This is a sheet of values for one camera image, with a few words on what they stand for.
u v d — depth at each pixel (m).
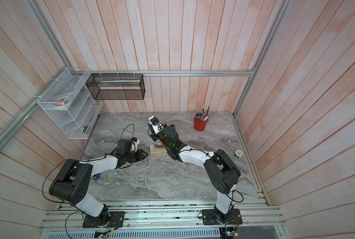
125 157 0.74
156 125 0.69
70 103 0.74
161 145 0.94
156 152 0.95
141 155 0.83
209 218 0.69
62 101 0.73
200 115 0.98
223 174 0.52
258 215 0.75
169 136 0.65
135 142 0.89
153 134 0.73
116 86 1.06
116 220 0.73
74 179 0.46
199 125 1.11
